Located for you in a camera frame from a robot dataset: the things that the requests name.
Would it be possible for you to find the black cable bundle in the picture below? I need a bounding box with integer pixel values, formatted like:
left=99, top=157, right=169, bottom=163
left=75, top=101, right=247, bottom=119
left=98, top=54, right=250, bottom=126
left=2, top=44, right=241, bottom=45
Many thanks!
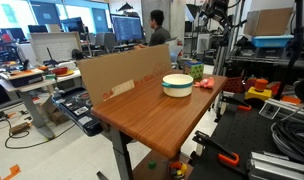
left=270, top=117, right=304, bottom=165

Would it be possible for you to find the large computer monitor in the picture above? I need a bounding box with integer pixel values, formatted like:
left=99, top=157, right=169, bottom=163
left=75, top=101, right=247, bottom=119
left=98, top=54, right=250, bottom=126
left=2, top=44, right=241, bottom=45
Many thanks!
left=110, top=13, right=145, bottom=44

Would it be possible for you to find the colourful patterned cube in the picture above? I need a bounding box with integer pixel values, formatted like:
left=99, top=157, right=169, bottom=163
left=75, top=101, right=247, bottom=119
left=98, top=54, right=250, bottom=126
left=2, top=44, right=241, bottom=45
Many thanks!
left=182, top=60, right=206, bottom=80

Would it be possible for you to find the orange flat object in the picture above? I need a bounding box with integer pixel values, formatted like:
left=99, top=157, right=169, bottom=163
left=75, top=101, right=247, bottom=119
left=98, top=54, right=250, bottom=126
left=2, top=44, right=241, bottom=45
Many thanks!
left=279, top=94, right=304, bottom=106

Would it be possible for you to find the black stand pole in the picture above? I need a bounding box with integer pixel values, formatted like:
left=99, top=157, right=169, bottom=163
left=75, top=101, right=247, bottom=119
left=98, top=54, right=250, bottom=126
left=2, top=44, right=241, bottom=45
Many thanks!
left=274, top=0, right=304, bottom=101

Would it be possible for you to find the seated person dark shirt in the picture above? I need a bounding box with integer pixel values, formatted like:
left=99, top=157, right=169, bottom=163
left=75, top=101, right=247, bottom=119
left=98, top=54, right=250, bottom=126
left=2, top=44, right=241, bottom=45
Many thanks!
left=134, top=9, right=172, bottom=51

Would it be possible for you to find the pink plush toy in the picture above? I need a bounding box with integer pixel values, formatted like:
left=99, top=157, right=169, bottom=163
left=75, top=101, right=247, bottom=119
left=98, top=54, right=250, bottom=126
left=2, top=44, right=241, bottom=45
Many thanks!
left=193, top=76, right=216, bottom=90

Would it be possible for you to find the red bowl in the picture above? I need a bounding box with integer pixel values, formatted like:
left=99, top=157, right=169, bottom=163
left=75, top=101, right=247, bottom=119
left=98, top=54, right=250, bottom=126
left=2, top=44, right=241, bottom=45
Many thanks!
left=52, top=66, right=70, bottom=76

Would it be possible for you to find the large cardboard box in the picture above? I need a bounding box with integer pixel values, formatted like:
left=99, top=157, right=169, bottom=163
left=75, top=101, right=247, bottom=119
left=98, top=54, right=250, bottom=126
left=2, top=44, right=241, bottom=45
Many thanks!
left=243, top=7, right=295, bottom=38

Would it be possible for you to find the black floor case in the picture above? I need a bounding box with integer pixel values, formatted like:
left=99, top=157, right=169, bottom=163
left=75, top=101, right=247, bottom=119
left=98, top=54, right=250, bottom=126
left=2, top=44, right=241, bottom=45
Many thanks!
left=52, top=87, right=104, bottom=138

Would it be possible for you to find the white desk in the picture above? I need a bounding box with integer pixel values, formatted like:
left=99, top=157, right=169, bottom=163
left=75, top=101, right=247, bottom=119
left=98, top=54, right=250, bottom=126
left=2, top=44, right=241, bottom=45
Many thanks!
left=0, top=68, right=84, bottom=140

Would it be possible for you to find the black perforated breadboard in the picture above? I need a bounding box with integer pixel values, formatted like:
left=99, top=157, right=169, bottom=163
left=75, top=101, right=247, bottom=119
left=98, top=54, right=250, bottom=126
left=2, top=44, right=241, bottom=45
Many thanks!
left=188, top=106, right=304, bottom=180

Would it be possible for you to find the blue plastic bin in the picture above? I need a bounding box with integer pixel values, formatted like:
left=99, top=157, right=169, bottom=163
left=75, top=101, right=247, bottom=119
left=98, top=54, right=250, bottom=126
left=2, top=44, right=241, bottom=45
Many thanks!
left=250, top=34, right=295, bottom=49

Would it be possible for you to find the yellow plate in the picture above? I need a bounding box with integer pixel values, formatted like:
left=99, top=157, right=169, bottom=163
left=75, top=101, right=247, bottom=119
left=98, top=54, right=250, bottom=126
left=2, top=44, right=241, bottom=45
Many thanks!
left=55, top=68, right=76, bottom=78

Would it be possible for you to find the green ball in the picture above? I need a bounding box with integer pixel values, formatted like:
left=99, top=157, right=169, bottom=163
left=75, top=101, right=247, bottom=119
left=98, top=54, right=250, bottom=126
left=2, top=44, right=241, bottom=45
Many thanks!
left=147, top=160, right=158, bottom=170

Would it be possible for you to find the yellow emergency stop box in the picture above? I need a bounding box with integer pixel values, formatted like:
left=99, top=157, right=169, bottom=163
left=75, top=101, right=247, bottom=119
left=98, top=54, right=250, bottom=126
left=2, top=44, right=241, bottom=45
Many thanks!
left=244, top=77, right=274, bottom=102

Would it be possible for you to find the black round object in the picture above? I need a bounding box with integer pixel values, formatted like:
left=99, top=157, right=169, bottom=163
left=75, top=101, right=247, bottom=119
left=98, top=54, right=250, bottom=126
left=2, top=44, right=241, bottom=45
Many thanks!
left=293, top=76, right=304, bottom=105

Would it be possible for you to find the orange floor tape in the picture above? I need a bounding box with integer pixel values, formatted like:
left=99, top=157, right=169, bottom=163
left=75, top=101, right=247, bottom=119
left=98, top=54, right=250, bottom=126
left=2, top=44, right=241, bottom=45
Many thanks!
left=0, top=163, right=22, bottom=180

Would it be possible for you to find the orange black bar clamp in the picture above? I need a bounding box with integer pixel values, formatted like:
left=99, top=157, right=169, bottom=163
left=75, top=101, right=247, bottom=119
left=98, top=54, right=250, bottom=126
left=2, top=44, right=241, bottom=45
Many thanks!
left=221, top=94, right=253, bottom=112
left=192, top=130, right=242, bottom=168

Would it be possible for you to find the red basket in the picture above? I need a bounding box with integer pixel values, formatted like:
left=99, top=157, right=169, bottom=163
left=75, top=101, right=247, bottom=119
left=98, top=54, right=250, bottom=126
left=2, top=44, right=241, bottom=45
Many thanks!
left=222, top=76, right=245, bottom=95

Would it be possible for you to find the wooden lower shelf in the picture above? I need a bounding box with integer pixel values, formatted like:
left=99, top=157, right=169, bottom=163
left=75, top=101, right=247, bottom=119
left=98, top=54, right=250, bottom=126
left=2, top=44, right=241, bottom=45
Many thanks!
left=131, top=149, right=195, bottom=180

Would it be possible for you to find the cream bowl teal rim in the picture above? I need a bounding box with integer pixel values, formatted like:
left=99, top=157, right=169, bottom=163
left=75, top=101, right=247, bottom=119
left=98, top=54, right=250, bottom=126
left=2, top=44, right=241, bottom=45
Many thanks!
left=161, top=73, right=195, bottom=99

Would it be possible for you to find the grey office chair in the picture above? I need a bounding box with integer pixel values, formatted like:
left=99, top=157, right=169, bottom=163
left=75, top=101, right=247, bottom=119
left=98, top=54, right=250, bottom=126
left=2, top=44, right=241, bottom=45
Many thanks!
left=94, top=31, right=120, bottom=55

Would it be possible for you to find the open cardboard box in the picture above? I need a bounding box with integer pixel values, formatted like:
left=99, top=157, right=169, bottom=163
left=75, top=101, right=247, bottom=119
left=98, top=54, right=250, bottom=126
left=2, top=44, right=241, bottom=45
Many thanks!
left=40, top=95, right=71, bottom=127

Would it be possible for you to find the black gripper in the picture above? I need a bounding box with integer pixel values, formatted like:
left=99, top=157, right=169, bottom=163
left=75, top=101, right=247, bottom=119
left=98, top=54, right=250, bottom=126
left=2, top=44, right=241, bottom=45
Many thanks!
left=198, top=0, right=234, bottom=29

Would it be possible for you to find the black metal table leg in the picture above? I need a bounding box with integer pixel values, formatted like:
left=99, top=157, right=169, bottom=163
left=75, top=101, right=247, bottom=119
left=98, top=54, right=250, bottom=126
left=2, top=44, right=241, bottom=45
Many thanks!
left=95, top=126, right=136, bottom=180

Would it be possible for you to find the white pegboard panel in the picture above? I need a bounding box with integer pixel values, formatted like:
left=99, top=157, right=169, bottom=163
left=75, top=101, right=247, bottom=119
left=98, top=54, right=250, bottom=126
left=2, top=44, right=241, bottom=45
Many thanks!
left=28, top=31, right=84, bottom=65

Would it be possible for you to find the cup of coloured balls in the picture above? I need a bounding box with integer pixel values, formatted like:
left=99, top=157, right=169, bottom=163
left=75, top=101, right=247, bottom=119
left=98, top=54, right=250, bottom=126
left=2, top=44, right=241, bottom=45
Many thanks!
left=168, top=160, right=189, bottom=178

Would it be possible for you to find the black equipment case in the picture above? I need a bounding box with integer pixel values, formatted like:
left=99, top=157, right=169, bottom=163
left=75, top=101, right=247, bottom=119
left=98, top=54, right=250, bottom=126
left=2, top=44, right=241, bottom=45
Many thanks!
left=0, top=68, right=45, bottom=89

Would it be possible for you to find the brown cardboard sheet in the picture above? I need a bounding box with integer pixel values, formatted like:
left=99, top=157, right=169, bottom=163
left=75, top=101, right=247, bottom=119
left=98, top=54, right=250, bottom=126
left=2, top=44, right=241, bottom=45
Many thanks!
left=77, top=43, right=173, bottom=107

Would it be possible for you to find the background computer monitor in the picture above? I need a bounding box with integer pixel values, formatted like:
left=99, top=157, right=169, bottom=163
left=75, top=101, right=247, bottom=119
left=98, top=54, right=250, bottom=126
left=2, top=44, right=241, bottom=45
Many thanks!
left=59, top=16, right=85, bottom=35

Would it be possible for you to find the aluminium extrusion rail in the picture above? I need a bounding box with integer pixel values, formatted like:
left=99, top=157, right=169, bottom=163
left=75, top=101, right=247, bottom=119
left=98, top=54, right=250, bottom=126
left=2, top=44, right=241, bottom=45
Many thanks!
left=247, top=151, right=304, bottom=180
left=257, top=97, right=304, bottom=123

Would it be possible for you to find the black floor cable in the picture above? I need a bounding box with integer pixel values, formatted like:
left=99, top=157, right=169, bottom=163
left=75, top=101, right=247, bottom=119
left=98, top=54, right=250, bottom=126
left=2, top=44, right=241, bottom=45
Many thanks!
left=3, top=116, right=77, bottom=150

